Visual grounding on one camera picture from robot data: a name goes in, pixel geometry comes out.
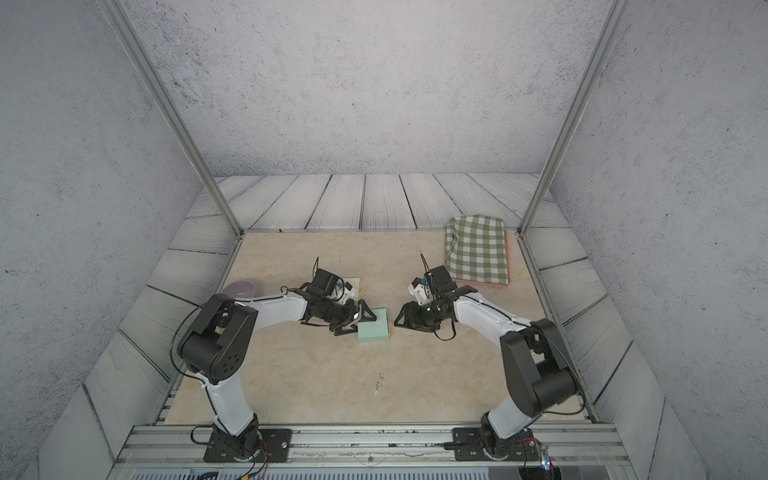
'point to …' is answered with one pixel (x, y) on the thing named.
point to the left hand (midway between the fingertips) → (372, 324)
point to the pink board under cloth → (507, 263)
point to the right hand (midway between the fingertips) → (404, 325)
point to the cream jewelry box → (355, 283)
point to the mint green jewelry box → (374, 331)
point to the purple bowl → (240, 289)
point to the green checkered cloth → (475, 249)
